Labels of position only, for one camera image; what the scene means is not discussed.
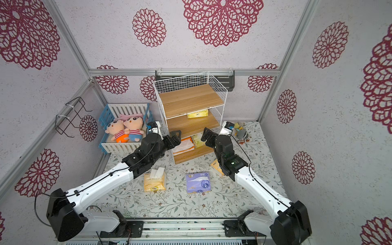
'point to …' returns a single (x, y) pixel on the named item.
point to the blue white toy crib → (123, 127)
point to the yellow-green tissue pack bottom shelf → (197, 141)
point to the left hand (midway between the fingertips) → (175, 134)
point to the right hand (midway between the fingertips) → (214, 132)
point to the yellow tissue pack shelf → (198, 115)
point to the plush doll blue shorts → (133, 124)
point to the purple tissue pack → (196, 182)
